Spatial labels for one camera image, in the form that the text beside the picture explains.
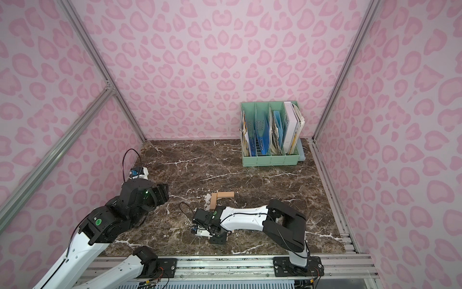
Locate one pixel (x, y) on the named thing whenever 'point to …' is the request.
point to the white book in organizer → (292, 127)
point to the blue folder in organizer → (264, 141)
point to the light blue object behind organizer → (301, 150)
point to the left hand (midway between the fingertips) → (163, 185)
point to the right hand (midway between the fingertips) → (219, 235)
